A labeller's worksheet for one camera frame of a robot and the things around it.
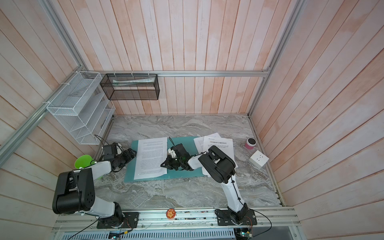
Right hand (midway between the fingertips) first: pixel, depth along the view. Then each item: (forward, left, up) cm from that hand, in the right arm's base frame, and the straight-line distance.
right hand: (160, 166), depth 92 cm
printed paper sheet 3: (+19, -25, -1) cm, 31 cm away
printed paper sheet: (+9, +7, -1) cm, 12 cm away
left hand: (+5, +18, +1) cm, 19 cm away
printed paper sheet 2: (+18, -44, -2) cm, 47 cm away
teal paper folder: (+20, -17, -4) cm, 27 cm away
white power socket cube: (+5, -62, +1) cm, 62 cm away
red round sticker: (-26, -9, -1) cm, 27 cm away
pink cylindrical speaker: (+16, -59, +3) cm, 61 cm away
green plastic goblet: (-5, +38, +15) cm, 41 cm away
